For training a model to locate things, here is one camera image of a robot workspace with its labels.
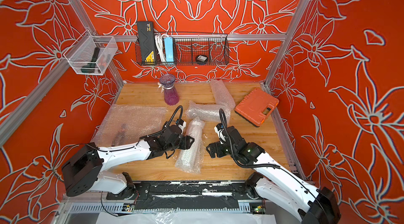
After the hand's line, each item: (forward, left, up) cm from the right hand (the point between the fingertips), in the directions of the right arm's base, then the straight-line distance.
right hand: (210, 147), depth 77 cm
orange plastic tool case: (+29, -30, -5) cm, 42 cm away
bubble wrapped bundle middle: (+22, +2, -1) cm, 22 cm away
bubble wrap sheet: (+20, +43, -9) cm, 48 cm away
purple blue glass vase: (+35, +25, -1) cm, 43 cm away
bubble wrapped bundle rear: (+35, -8, 0) cm, 36 cm away
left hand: (+5, +10, -4) cm, 12 cm away
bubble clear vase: (-5, +9, -4) cm, 12 cm away
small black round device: (+49, +5, +18) cm, 53 cm away
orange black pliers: (+8, +52, -8) cm, 53 cm away
